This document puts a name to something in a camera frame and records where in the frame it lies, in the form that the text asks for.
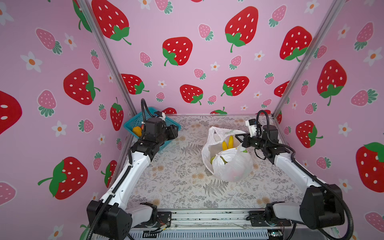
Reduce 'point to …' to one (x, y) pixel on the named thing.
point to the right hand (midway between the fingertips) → (235, 135)
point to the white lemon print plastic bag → (223, 154)
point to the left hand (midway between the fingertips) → (174, 127)
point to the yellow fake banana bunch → (230, 145)
